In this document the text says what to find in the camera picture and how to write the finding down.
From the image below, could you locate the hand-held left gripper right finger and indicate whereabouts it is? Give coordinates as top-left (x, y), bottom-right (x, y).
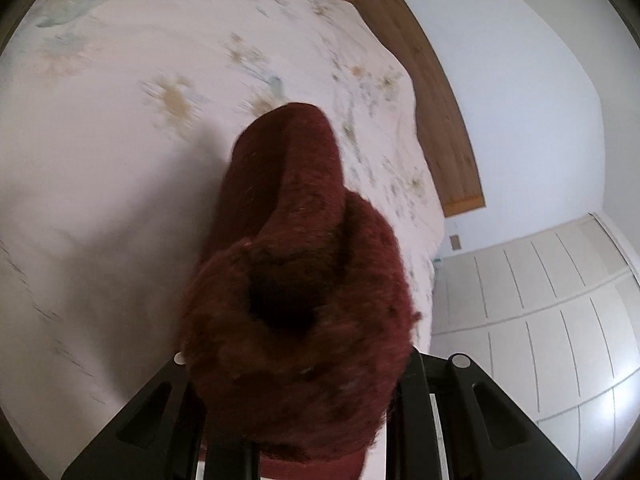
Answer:
top-left (386, 349), bottom-right (582, 480)

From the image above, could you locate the wooden headboard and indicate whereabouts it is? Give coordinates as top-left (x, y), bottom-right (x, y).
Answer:
top-left (329, 0), bottom-right (487, 218)

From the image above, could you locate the white wardrobe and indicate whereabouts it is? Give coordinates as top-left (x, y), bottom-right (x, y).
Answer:
top-left (429, 212), bottom-right (640, 473)

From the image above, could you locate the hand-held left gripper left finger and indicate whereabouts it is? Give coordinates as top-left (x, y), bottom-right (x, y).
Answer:
top-left (61, 352), bottom-right (261, 480)

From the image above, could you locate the pink floral quilt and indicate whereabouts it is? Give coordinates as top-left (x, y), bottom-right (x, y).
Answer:
top-left (0, 0), bottom-right (446, 443)

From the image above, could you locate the dark red knitted sweater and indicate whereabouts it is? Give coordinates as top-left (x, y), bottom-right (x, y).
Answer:
top-left (177, 102), bottom-right (422, 480)

